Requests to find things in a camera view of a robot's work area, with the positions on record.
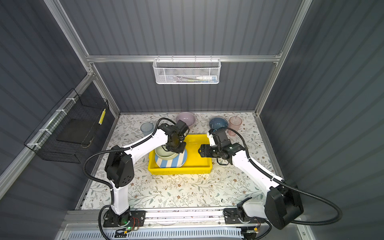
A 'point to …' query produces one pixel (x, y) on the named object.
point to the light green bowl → (163, 153)
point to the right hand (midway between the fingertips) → (205, 151)
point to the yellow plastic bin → (194, 163)
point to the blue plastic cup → (147, 128)
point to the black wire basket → (62, 136)
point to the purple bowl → (187, 117)
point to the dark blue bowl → (217, 123)
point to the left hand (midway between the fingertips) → (181, 150)
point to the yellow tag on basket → (102, 116)
